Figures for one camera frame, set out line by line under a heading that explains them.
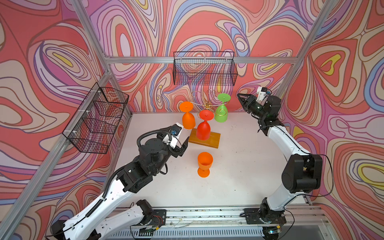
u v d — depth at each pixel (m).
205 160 0.78
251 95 0.73
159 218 0.72
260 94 0.74
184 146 0.56
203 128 0.80
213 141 1.01
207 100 1.16
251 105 0.72
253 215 0.74
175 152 0.51
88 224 0.38
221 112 0.92
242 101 0.74
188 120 0.84
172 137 0.49
